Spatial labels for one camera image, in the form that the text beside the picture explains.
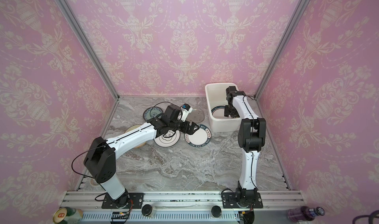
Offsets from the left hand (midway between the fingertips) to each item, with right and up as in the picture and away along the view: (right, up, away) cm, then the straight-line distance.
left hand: (194, 126), depth 83 cm
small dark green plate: (-32, +7, +27) cm, 43 cm away
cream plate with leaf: (-42, -3, +16) cm, 45 cm away
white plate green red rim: (+18, +8, +25) cm, 32 cm away
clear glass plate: (+2, +4, +26) cm, 26 cm away
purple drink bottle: (+48, -36, -19) cm, 63 cm away
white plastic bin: (+16, +21, +25) cm, 36 cm away
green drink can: (-54, -36, -21) cm, 68 cm away
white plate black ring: (-16, -10, +13) cm, 23 cm away
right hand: (+27, +6, +15) cm, 31 cm away
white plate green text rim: (+5, -10, +13) cm, 17 cm away
